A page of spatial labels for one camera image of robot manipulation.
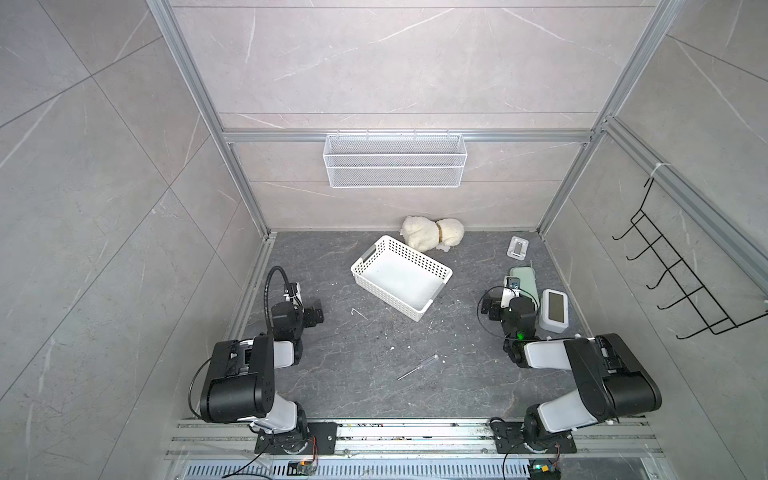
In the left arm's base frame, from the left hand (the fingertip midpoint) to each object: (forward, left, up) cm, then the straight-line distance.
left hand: (307, 297), depth 94 cm
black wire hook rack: (-24, -93, +27) cm, 99 cm away
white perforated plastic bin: (+10, -32, -4) cm, 33 cm away
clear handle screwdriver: (-21, -37, -4) cm, 43 cm away
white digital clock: (-7, -79, -2) cm, 80 cm away
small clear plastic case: (+23, -77, -5) cm, 81 cm away
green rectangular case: (+5, -74, -3) cm, 75 cm away
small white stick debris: (-3, -14, -6) cm, 16 cm away
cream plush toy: (+23, -40, +4) cm, 47 cm away
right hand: (-1, -64, +2) cm, 64 cm away
